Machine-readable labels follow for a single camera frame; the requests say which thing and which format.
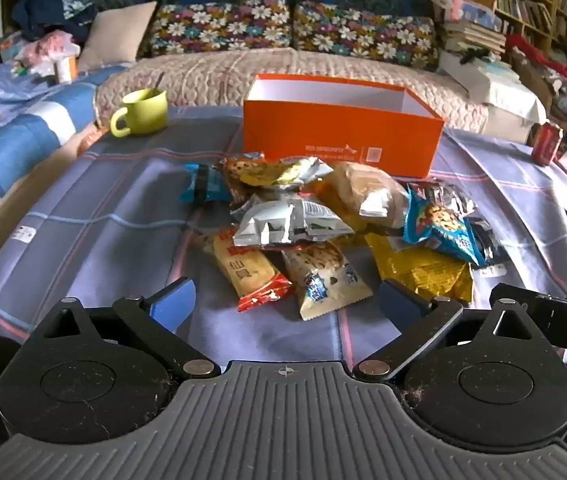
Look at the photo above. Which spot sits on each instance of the black snack packet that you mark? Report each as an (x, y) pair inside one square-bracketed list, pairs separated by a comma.
[(488, 245)]

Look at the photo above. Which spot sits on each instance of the pink quilted blanket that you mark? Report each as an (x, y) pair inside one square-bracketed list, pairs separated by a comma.
[(203, 75)]

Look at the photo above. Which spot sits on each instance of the red cloth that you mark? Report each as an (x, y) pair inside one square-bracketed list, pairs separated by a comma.
[(563, 75)]

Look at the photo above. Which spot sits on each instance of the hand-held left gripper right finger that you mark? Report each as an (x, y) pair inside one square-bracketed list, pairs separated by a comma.
[(399, 301)]

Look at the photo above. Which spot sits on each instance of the orange cardboard box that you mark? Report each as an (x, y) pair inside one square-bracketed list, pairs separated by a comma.
[(313, 130)]

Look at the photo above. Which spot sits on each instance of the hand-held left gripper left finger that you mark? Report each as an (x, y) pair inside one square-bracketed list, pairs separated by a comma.
[(171, 304)]

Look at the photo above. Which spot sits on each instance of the blue cookie packet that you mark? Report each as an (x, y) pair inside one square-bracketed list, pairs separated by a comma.
[(438, 225)]

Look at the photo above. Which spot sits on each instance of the beige cookie packet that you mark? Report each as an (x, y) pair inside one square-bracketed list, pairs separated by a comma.
[(323, 275)]

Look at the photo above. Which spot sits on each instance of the stack of books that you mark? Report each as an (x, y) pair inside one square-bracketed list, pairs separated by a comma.
[(471, 37)]

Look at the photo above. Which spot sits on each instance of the white paper label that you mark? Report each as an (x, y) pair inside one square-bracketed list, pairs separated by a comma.
[(24, 235)]

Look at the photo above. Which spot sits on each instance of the white boxes pile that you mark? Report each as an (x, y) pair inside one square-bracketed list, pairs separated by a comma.
[(493, 90)]

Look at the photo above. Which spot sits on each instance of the purple plaid tablecloth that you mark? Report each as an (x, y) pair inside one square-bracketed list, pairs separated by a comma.
[(113, 220)]

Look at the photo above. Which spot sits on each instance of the pink patterned cloth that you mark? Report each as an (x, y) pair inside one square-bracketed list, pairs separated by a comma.
[(46, 52)]

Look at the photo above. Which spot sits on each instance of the yellow silver snack packet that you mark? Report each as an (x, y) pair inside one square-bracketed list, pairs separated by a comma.
[(298, 170)]

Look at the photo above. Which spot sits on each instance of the metal spoon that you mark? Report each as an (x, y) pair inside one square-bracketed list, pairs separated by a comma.
[(158, 81)]

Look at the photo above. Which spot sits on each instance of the beige pillow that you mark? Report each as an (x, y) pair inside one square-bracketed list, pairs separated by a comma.
[(113, 35)]

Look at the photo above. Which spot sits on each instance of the dark blue clothes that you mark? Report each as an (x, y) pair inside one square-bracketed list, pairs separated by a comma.
[(38, 15)]

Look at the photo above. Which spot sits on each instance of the blue snack packet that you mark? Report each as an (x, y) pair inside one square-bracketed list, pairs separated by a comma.
[(201, 182)]

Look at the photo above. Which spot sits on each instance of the blue striped blanket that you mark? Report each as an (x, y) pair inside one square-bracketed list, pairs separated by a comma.
[(3, 160)]

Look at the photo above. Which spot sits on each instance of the red-ended rice cracker packet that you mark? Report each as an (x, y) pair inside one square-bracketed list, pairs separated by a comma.
[(243, 270)]

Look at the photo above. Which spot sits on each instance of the orange snack packet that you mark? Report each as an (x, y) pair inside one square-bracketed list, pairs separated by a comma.
[(331, 205)]

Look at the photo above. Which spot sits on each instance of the green mug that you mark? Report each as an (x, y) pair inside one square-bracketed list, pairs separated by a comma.
[(146, 112)]

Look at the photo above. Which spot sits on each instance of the red soda can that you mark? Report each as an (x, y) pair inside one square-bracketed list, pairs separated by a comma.
[(547, 142)]

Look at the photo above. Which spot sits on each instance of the bread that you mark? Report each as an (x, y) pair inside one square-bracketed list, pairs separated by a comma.
[(363, 185)]

